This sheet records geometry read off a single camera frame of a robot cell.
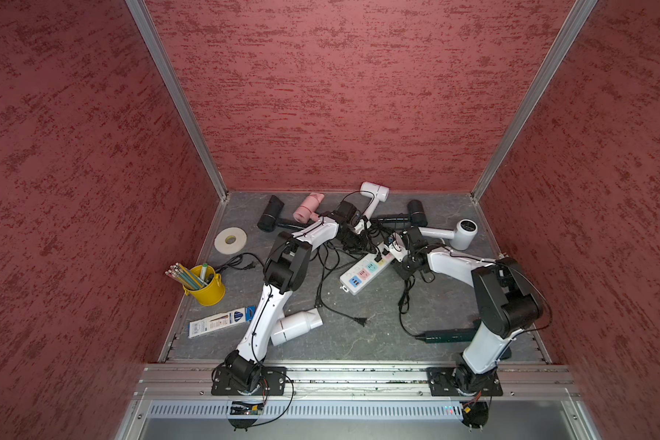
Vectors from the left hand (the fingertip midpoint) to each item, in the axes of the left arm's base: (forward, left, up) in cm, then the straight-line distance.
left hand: (371, 256), depth 99 cm
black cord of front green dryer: (-18, -9, 0) cm, 20 cm away
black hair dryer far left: (+15, +40, +3) cm, 43 cm away
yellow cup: (-16, +52, +3) cm, 55 cm away
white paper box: (-24, +48, 0) cm, 54 cm away
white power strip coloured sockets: (-6, +2, 0) cm, 6 cm away
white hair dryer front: (-26, +26, +4) cm, 37 cm away
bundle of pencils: (-15, +58, +12) cm, 61 cm away
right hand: (-4, -11, -1) cm, 11 cm away
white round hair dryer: (+6, -34, +5) cm, 35 cm away
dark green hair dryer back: (+17, -19, +3) cm, 26 cm away
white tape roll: (+7, +55, -1) cm, 55 cm away
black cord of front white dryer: (-18, +18, -1) cm, 26 cm away
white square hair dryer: (+29, -4, +4) cm, 30 cm away
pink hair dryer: (+20, +25, +3) cm, 32 cm away
